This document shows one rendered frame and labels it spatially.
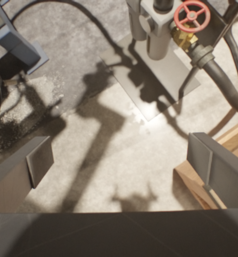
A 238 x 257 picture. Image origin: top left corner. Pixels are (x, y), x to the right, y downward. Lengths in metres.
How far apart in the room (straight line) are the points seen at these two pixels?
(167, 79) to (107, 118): 0.34
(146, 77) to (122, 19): 0.34
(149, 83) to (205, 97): 0.27
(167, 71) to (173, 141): 0.33
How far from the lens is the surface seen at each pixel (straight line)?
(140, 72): 0.92
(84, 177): 0.91
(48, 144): 0.17
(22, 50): 1.02
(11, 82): 0.81
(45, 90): 1.03
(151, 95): 0.88
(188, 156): 0.17
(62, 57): 1.06
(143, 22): 0.53
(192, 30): 0.44
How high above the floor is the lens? 0.86
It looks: 80 degrees down
